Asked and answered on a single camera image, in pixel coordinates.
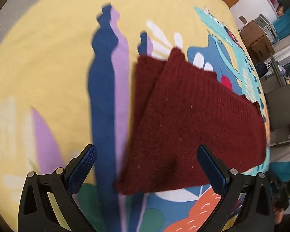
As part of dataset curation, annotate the teal curtain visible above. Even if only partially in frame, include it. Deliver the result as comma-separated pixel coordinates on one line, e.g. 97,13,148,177
272,9,290,42

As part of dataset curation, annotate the yellow dinosaur bed cover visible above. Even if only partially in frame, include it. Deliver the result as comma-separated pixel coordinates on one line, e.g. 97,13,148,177
0,0,264,230

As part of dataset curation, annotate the grey printer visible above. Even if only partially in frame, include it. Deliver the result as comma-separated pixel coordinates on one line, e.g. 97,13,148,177
255,14,277,43

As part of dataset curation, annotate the glass desk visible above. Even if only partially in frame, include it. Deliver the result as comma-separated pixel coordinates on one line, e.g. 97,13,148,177
270,55,287,87

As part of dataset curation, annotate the dark red knit sweater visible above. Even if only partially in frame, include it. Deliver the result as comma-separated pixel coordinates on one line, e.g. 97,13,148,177
116,48,266,195

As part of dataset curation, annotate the wooden drawer cabinet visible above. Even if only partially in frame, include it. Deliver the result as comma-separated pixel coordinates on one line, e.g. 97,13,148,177
240,20,275,66

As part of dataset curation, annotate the grey chair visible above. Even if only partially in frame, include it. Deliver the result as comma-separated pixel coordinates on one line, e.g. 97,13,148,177
265,84,290,147

